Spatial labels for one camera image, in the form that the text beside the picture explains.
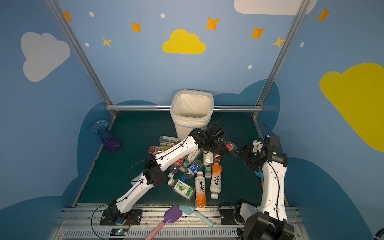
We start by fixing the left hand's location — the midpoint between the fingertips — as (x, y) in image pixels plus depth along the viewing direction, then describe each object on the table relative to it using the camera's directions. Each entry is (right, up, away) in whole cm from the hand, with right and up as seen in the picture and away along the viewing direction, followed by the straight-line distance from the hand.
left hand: (222, 149), depth 84 cm
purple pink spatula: (-27, -32, -9) cm, 43 cm away
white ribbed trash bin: (-24, +10, +11) cm, 28 cm away
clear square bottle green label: (-34, +4, +17) cm, 38 cm away
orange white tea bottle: (-4, -17, -2) cm, 17 cm away
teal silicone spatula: (-19, -30, -7) cm, 36 cm away
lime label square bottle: (-23, -21, -4) cm, 31 cm away
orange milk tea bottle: (-13, -21, -5) cm, 25 cm away
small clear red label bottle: (+8, 0, +13) cm, 15 cm away
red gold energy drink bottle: (-39, -1, +9) cm, 40 cm away
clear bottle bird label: (-18, -6, +7) cm, 20 cm away
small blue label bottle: (-16, -11, +2) cm, 20 cm away
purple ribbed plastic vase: (-71, +3, +15) cm, 73 cm away
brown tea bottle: (-2, -7, +9) cm, 11 cm away
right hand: (+9, -1, -7) cm, 12 cm away
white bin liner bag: (-18, +26, +20) cm, 38 cm away
